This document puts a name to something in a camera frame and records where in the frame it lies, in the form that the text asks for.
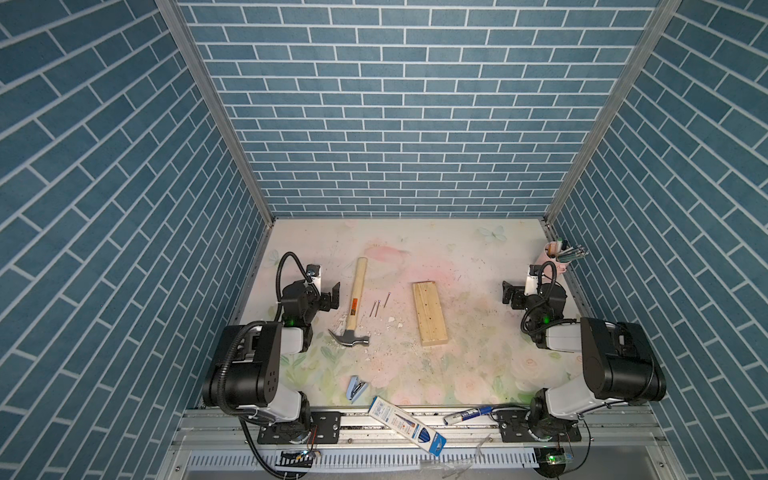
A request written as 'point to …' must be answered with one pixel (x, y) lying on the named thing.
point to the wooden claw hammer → (348, 337)
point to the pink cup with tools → (560, 254)
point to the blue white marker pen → (467, 414)
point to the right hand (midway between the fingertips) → (523, 283)
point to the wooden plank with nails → (429, 313)
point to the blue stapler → (355, 388)
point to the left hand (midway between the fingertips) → (330, 281)
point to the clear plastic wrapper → (452, 468)
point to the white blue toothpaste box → (407, 426)
